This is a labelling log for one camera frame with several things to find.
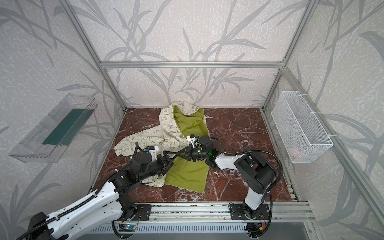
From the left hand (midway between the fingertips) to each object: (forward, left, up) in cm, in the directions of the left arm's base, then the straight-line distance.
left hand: (179, 155), depth 73 cm
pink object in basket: (+1, -57, +2) cm, 57 cm away
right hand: (+5, +2, -5) cm, 7 cm away
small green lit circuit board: (-29, +24, -20) cm, 42 cm away
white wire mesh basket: (0, -53, +17) cm, 55 cm away
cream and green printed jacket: (+33, +6, -14) cm, 36 cm away
